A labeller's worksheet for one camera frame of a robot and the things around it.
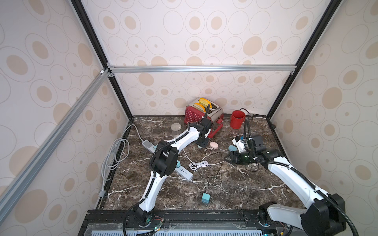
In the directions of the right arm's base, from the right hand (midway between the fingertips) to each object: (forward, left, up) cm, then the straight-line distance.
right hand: (232, 157), depth 81 cm
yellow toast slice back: (+38, +15, +8) cm, 41 cm away
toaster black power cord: (+49, -23, -12) cm, 56 cm away
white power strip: (-4, +30, -10) cm, 31 cm away
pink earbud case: (+16, +8, -12) cm, 22 cm away
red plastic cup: (+35, -9, -4) cm, 36 cm away
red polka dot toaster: (+32, +21, +5) cm, 39 cm away
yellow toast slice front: (+33, +19, +8) cm, 39 cm away
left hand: (+15, +15, -7) cm, 22 cm away
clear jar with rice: (+19, +34, +1) cm, 39 cm away
